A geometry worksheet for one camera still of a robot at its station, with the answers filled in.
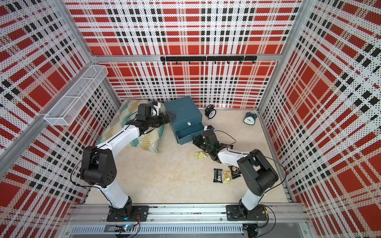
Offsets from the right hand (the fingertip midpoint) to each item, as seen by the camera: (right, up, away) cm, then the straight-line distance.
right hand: (193, 137), depth 90 cm
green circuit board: (-30, -41, -21) cm, 55 cm away
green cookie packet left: (+4, -11, +3) cm, 12 cm away
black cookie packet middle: (+25, -20, -4) cm, 32 cm away
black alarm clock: (+12, +17, +21) cm, 30 cm away
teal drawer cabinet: (-4, +9, -2) cm, 10 cm away
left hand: (-12, +13, 0) cm, 18 cm away
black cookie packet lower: (+15, -22, -4) cm, 27 cm away
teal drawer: (-4, +1, -2) cm, 5 cm away
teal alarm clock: (+42, +13, +18) cm, 47 cm away
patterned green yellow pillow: (-26, -1, 0) cm, 26 cm away
